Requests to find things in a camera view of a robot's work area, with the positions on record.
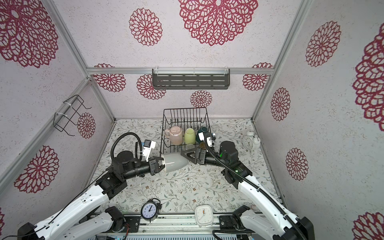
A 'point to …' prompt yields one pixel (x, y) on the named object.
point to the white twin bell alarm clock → (251, 141)
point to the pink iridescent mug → (175, 134)
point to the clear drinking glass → (189, 146)
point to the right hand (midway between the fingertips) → (184, 154)
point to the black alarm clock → (150, 209)
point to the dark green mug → (203, 129)
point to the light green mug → (190, 136)
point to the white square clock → (204, 215)
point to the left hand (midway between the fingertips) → (170, 162)
